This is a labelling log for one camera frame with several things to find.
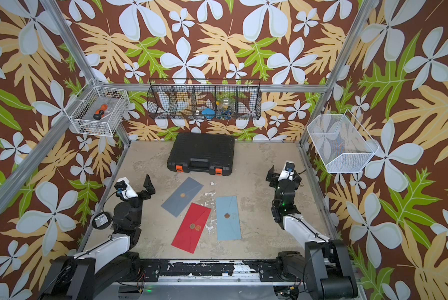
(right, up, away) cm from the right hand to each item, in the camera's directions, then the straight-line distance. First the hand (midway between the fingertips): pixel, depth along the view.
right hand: (282, 168), depth 84 cm
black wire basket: (-23, +35, +12) cm, 44 cm away
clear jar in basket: (-26, +29, +12) cm, 41 cm away
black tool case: (-39, +8, +20) cm, 44 cm away
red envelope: (-42, -29, 0) cm, 51 cm away
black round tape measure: (-85, -25, +2) cm, 88 cm away
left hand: (-64, -4, -4) cm, 65 cm away
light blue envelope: (-25, -28, +2) cm, 37 cm away
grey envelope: (-49, -15, +12) cm, 52 cm away
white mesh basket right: (+27, +11, 0) cm, 29 cm away
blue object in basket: (-35, +28, +10) cm, 45 cm away
